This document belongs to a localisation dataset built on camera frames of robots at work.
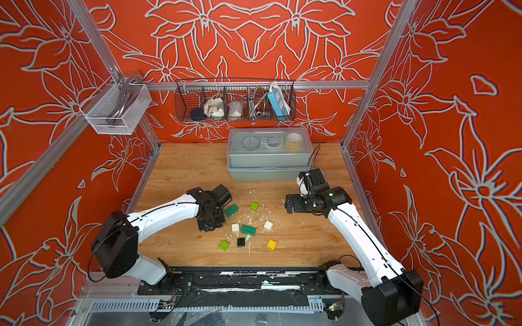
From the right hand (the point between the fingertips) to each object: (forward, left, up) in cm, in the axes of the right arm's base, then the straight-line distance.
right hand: (292, 203), depth 77 cm
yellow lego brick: (-10, +7, -15) cm, 20 cm away
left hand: (-5, +29, -11) cm, 31 cm away
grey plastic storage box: (+22, +9, +5) cm, 24 cm away
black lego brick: (-10, +20, -14) cm, 27 cm away
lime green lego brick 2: (-11, +27, -15) cm, 33 cm away
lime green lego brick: (+7, +16, -15) cm, 22 cm away
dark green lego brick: (-5, +18, -15) cm, 24 cm away
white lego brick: (-4, +23, -14) cm, 28 cm away
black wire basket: (+52, +44, +12) cm, 69 cm away
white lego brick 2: (-3, +9, -14) cm, 17 cm away
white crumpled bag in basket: (+41, +35, +16) cm, 56 cm away
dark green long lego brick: (+3, +26, -13) cm, 29 cm away
